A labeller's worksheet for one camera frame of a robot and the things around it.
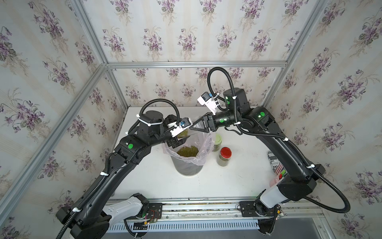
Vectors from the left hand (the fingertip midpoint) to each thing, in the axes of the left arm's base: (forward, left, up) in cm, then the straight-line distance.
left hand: (183, 124), depth 64 cm
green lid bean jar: (+11, -22, -29) cm, 38 cm away
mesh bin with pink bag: (-10, -3, -23) cm, 25 cm away
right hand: (-4, -6, +4) cm, 8 cm away
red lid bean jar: (-3, -22, -22) cm, 32 cm away
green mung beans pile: (+4, -4, -32) cm, 32 cm away
